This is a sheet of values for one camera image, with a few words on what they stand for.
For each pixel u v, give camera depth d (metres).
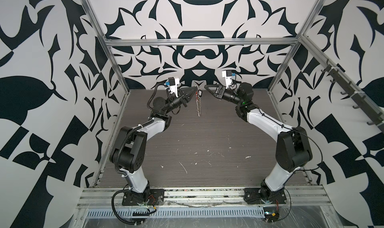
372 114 0.54
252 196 0.74
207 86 0.74
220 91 0.70
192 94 0.73
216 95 0.71
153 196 0.73
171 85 0.67
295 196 0.76
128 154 0.48
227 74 0.71
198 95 0.76
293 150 0.47
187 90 0.72
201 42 0.92
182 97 0.68
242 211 0.71
